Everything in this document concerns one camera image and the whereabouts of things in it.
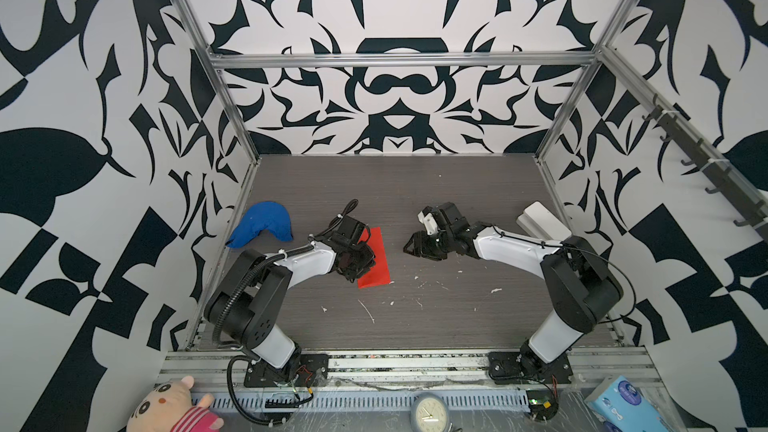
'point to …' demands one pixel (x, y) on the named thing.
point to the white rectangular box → (541, 223)
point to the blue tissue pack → (621, 406)
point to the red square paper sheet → (378, 274)
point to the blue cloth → (259, 217)
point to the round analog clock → (429, 413)
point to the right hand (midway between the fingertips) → (410, 248)
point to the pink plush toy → (171, 407)
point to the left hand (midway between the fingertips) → (379, 258)
